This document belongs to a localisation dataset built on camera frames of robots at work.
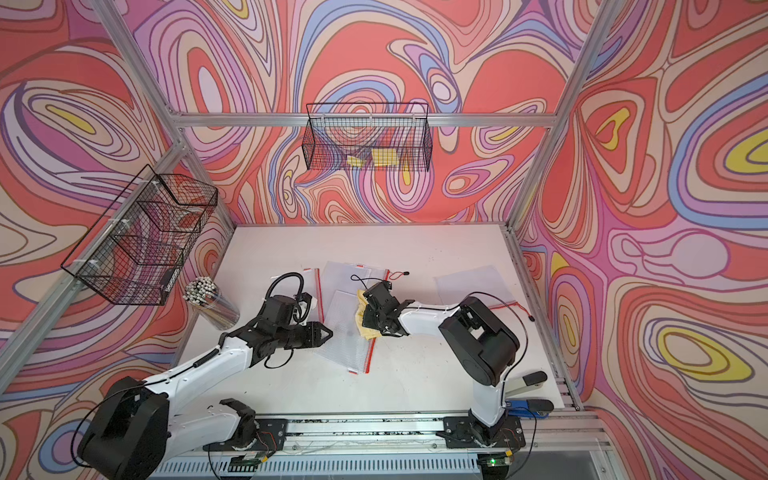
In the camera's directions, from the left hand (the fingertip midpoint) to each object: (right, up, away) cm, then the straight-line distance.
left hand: (332, 336), depth 84 cm
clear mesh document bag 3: (0, +14, +21) cm, 25 cm away
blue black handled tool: (+51, -15, -10) cm, 54 cm away
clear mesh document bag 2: (+4, -4, +3) cm, 6 cm away
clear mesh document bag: (+49, +13, +20) cm, 55 cm away
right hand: (+11, 0, +10) cm, 15 cm away
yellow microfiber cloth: (+7, +5, +7) cm, 11 cm away
